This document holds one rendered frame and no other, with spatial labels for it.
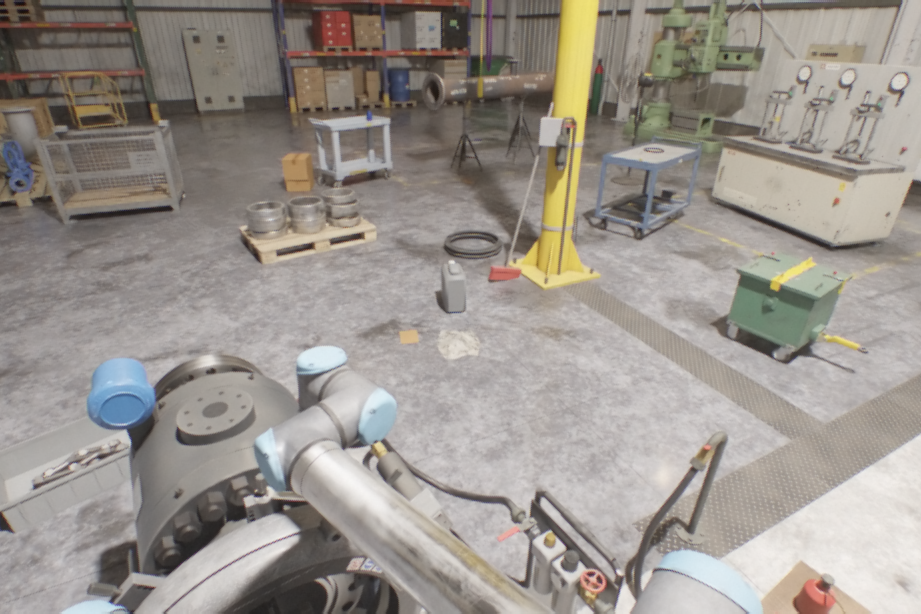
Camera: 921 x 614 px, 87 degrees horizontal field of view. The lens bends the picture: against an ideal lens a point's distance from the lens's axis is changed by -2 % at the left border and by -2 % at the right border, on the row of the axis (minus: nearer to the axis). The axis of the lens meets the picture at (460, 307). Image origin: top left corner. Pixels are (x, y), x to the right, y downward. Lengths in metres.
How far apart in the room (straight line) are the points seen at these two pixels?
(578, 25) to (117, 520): 4.06
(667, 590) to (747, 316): 3.39
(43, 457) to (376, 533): 2.75
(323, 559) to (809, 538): 2.17
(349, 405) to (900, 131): 6.42
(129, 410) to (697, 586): 1.50
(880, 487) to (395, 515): 2.85
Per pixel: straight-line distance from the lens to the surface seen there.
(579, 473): 2.67
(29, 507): 2.96
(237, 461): 1.52
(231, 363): 2.09
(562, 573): 1.75
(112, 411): 1.73
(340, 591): 1.57
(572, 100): 4.22
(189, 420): 1.65
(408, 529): 0.67
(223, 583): 1.20
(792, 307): 3.81
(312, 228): 5.28
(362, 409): 0.85
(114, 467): 2.94
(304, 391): 0.97
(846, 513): 3.03
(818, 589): 1.85
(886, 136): 6.87
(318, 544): 1.21
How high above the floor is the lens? 1.89
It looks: 28 degrees down
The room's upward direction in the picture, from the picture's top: 1 degrees clockwise
